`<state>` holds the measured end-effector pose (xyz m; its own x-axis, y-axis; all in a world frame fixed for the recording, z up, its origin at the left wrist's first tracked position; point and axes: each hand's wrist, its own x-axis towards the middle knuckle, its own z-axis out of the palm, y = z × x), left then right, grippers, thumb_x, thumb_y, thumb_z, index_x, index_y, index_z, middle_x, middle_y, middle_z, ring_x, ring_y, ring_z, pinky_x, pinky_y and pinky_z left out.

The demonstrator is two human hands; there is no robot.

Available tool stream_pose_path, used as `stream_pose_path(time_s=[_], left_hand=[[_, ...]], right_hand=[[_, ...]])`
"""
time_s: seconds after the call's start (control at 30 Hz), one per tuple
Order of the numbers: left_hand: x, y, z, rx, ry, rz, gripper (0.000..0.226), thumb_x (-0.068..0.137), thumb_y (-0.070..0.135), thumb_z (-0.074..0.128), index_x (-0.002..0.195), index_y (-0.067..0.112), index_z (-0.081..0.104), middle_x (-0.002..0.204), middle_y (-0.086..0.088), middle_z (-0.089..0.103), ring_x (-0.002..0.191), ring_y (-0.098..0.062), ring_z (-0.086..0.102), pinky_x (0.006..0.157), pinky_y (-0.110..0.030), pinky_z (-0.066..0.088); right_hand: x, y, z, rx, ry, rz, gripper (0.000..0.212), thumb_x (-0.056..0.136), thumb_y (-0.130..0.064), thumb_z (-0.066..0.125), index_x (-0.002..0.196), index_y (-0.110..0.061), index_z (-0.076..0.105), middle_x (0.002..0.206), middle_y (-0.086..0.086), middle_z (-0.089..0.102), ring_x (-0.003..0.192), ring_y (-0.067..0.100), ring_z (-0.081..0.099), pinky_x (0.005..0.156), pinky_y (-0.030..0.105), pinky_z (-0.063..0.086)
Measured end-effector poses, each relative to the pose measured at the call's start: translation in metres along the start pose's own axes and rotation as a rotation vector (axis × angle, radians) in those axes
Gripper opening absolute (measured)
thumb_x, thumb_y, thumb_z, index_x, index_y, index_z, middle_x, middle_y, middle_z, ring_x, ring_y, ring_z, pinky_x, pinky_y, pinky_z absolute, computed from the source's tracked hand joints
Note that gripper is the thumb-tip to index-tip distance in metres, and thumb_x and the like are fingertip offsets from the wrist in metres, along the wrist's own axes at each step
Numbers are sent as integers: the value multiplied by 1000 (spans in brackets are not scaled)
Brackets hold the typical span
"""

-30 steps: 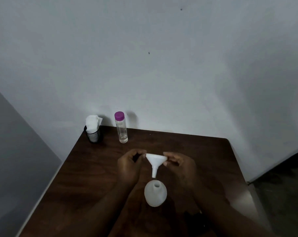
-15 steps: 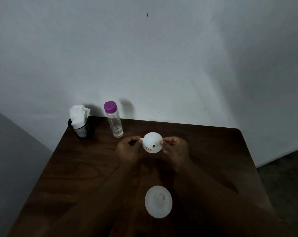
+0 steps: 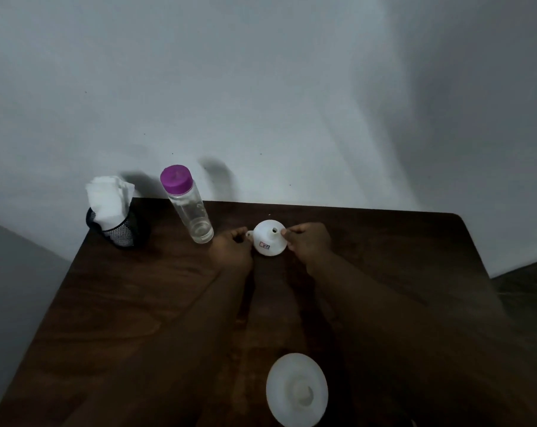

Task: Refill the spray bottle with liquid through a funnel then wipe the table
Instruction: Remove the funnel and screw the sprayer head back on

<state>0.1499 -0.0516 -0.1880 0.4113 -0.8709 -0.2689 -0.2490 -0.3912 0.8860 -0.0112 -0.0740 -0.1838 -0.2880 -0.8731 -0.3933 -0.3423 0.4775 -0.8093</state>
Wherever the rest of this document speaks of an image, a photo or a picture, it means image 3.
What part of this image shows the person's right hand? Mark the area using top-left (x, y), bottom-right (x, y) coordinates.
top-left (280, 222), bottom-right (334, 275)

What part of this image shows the person's left hand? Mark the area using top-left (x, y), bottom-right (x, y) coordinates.
top-left (208, 226), bottom-right (255, 275)

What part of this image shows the white plastic funnel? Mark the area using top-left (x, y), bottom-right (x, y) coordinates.
top-left (245, 219), bottom-right (289, 258)

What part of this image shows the clear plastic water bottle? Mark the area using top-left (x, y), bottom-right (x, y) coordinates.
top-left (166, 184), bottom-right (215, 245)

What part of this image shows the purple bottle cap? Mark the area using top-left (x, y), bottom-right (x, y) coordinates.
top-left (159, 164), bottom-right (193, 195)

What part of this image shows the white spray bottle body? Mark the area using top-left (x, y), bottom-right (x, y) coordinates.
top-left (266, 352), bottom-right (330, 427)

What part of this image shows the person's right forearm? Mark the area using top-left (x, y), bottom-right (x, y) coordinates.
top-left (306, 251), bottom-right (537, 427)

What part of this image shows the dark wooden table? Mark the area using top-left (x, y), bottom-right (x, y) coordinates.
top-left (0, 198), bottom-right (537, 427)

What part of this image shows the black mesh cup holder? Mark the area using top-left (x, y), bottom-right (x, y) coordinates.
top-left (85, 207), bottom-right (141, 250)

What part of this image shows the black cup with tissues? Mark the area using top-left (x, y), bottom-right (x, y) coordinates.
top-left (85, 175), bottom-right (136, 238)

